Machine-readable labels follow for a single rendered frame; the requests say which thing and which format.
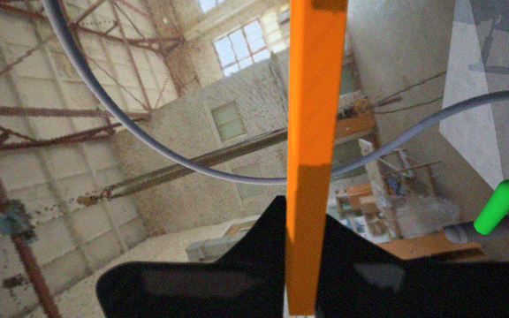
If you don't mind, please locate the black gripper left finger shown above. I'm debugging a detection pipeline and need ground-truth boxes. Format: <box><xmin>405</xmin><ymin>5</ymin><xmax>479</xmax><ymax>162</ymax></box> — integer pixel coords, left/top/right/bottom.
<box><xmin>95</xmin><ymin>195</ymin><xmax>287</xmax><ymax>318</ymax></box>

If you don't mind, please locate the orange handle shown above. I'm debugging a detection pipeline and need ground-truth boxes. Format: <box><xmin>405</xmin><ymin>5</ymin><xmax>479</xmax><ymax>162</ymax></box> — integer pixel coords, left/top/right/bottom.
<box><xmin>285</xmin><ymin>0</ymin><xmax>348</xmax><ymax>315</ymax></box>

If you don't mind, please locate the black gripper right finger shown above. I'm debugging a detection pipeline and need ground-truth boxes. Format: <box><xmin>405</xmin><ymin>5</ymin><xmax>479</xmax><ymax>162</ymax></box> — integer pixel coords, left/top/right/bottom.
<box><xmin>314</xmin><ymin>214</ymin><xmax>509</xmax><ymax>318</ymax></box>

